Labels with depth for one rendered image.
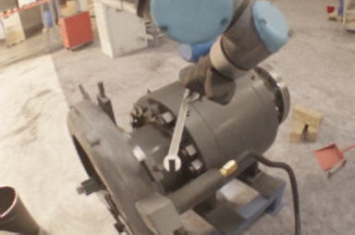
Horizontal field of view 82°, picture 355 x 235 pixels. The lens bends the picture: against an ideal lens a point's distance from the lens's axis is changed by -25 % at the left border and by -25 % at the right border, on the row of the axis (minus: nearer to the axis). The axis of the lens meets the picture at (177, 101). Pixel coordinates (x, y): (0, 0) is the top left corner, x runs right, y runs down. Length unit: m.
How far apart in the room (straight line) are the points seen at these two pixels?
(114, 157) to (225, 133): 0.47
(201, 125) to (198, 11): 0.78
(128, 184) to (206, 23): 0.60
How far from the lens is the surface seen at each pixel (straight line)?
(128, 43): 4.88
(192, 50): 1.37
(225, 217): 1.37
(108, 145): 0.82
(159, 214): 0.73
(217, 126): 1.05
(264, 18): 0.43
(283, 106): 1.52
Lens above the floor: 1.39
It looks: 29 degrees down
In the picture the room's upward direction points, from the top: 8 degrees counter-clockwise
